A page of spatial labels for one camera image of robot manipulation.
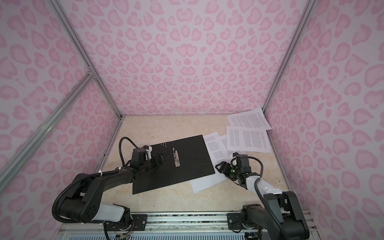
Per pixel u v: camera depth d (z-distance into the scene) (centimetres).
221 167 81
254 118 118
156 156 82
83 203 43
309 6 69
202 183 86
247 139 107
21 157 54
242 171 69
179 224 74
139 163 73
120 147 72
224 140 105
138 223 73
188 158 95
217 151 100
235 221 73
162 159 83
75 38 78
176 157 95
